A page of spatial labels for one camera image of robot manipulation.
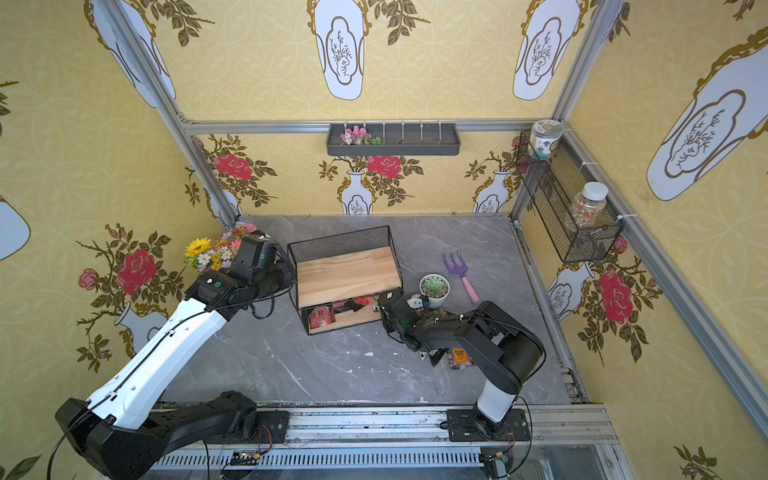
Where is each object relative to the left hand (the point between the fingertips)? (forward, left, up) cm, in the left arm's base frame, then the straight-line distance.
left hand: (281, 268), depth 77 cm
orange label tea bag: (-17, -47, -23) cm, 55 cm away
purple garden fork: (+14, -54, -23) cm, 60 cm away
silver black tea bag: (-16, -41, -22) cm, 49 cm away
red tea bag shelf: (-3, -6, -22) cm, 23 cm away
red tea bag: (+2, -20, -21) cm, 29 cm away
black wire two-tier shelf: (+2, -13, -10) cm, 16 cm away
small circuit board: (-37, +9, -26) cm, 47 cm away
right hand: (+3, -26, -19) cm, 32 cm away
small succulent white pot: (+2, -42, -14) cm, 44 cm away
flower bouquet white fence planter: (+11, +23, -7) cm, 26 cm away
